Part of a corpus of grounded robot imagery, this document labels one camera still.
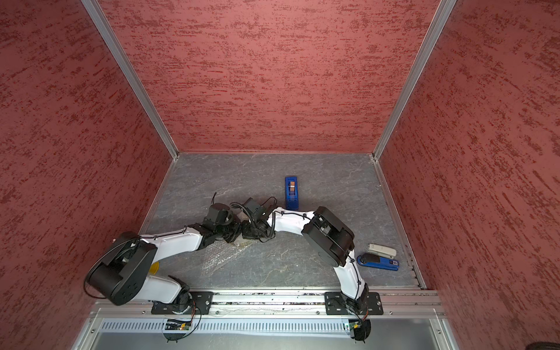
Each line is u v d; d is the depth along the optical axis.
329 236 0.56
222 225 0.74
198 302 0.74
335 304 0.74
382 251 0.83
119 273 0.43
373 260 0.81
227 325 0.71
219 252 0.85
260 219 0.69
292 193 0.98
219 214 0.72
